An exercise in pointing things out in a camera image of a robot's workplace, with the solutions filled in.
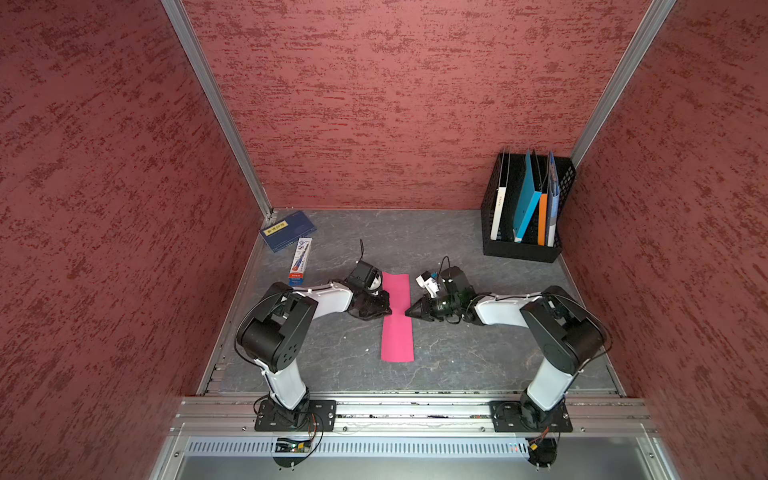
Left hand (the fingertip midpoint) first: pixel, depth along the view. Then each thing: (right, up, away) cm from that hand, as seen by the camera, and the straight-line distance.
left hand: (391, 316), depth 91 cm
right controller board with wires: (+36, -26, -22) cm, 50 cm away
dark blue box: (-41, +28, +22) cm, 54 cm away
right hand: (+5, +1, -4) cm, 6 cm away
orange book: (+49, +30, +2) cm, 57 cm away
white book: (+34, +35, -1) cm, 49 cm away
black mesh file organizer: (+37, +46, 0) cm, 59 cm away
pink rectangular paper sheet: (+2, -6, -7) cm, 9 cm away
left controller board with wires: (-26, -27, -19) cm, 42 cm away
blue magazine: (+49, +35, -4) cm, 60 cm away
